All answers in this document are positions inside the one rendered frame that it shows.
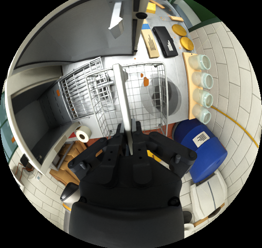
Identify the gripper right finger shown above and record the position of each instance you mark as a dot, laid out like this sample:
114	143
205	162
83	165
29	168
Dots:
141	160

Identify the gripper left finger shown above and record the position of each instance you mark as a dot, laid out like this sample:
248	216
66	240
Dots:
111	160

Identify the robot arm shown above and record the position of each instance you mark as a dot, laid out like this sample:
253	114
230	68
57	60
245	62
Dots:
204	194

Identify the cream warming cabinet body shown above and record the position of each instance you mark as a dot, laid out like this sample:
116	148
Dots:
51	149

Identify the clear glass jar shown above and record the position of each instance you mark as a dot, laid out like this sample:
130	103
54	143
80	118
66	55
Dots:
199	62
202	80
203	98
201	114

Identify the cream cabinet door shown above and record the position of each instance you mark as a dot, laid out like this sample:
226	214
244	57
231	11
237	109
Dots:
81	31

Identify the green framed door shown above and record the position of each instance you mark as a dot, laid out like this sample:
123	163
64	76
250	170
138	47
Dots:
196	8

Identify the white tape roll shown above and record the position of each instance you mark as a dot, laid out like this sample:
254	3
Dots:
84	132

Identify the brown cardboard boxes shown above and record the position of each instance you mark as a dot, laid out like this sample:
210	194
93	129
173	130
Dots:
67	162

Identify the blue plastic drum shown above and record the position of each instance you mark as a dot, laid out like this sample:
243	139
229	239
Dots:
206	156

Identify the teal framed window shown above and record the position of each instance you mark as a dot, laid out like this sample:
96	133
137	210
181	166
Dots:
6	129

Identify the tan box with blue stripe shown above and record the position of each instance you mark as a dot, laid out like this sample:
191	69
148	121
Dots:
150	43

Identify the black flat case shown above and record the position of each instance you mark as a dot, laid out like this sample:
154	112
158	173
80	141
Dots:
164	41

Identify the gold round lid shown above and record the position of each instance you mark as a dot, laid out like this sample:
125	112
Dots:
186	43
179	30

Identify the black round knob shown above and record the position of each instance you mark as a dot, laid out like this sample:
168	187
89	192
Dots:
141	15

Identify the flat wooden stick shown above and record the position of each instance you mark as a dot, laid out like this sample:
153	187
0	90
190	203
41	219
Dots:
157	4
176	18

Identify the yellow block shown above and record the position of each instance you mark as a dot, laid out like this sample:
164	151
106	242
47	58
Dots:
151	7

